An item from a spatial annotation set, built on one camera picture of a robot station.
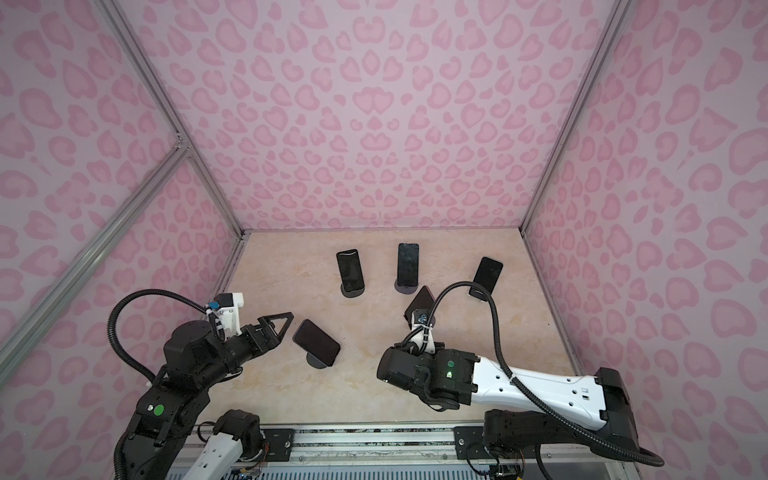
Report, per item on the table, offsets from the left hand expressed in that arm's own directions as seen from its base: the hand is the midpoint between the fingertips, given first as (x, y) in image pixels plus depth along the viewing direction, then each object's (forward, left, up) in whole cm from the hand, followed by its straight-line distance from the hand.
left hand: (283, 316), depth 66 cm
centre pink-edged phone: (+14, -33, -19) cm, 41 cm away
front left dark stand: (-3, -2, -20) cm, 21 cm away
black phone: (+26, -29, -16) cm, 42 cm away
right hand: (-4, -28, -11) cm, 30 cm away
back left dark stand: (+22, -10, -26) cm, 36 cm away
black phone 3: (+3, -2, -20) cm, 20 cm away
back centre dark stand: (+24, -28, -27) cm, 46 cm away
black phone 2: (+24, -55, -20) cm, 63 cm away
